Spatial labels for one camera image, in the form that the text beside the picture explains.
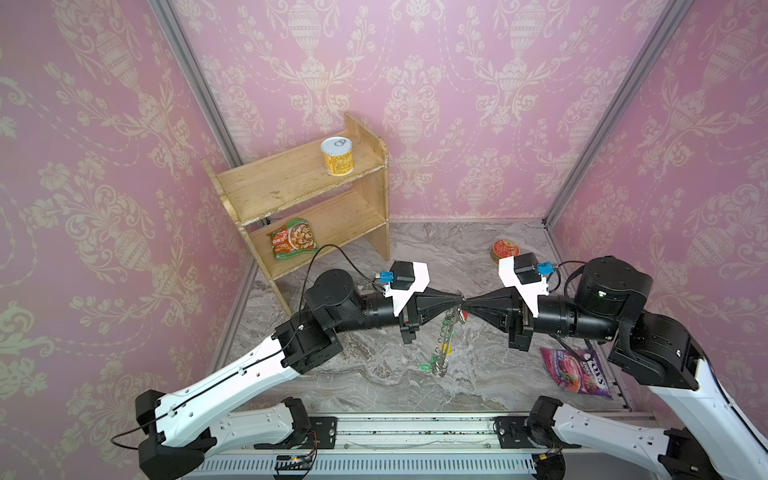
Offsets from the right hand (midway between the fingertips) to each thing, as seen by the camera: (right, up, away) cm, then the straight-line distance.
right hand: (467, 302), depth 48 cm
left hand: (-2, 0, -2) cm, 3 cm away
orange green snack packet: (-40, +12, +37) cm, 56 cm away
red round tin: (+28, +9, +61) cm, 67 cm away
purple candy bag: (+36, -24, +31) cm, 53 cm away
